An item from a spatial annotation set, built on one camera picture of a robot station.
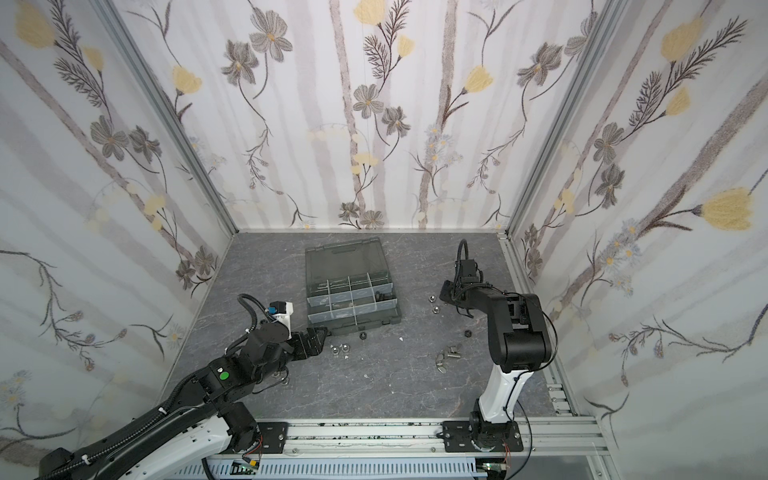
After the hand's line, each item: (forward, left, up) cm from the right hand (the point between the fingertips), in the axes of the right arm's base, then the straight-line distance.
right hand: (443, 285), depth 101 cm
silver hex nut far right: (-4, +3, -3) cm, 6 cm away
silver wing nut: (-27, +3, -1) cm, 27 cm away
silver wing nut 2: (-23, -2, -1) cm, 23 cm away
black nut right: (-16, -7, -2) cm, 18 cm away
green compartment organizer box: (-2, +32, 0) cm, 32 cm away
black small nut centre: (-18, +26, -3) cm, 32 cm away
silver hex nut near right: (-8, +2, -3) cm, 9 cm away
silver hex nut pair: (-22, +32, -2) cm, 38 cm away
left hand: (-22, +38, +12) cm, 46 cm away
